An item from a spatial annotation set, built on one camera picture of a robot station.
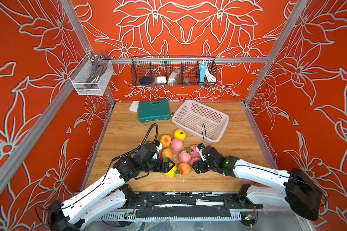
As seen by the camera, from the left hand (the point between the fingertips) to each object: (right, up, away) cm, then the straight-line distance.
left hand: (167, 163), depth 72 cm
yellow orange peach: (-1, +2, +13) cm, 13 cm away
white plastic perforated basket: (+32, +18, +32) cm, 48 cm away
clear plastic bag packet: (+3, +49, +18) cm, 53 cm away
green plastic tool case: (-12, +28, +35) cm, 47 cm away
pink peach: (+16, -1, +10) cm, 18 cm away
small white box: (-29, +33, +42) cm, 60 cm away
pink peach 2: (+16, +2, +13) cm, 21 cm away
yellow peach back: (+7, +12, +20) cm, 25 cm away
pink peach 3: (+5, +7, +16) cm, 18 cm away
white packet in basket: (-4, +47, +14) cm, 50 cm away
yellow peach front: (+2, -8, +5) cm, 9 cm away
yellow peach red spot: (-2, +9, +17) cm, 20 cm away
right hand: (+15, -4, +9) cm, 18 cm away
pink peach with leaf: (+9, +1, +11) cm, 14 cm away
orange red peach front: (+9, -5, +6) cm, 12 cm away
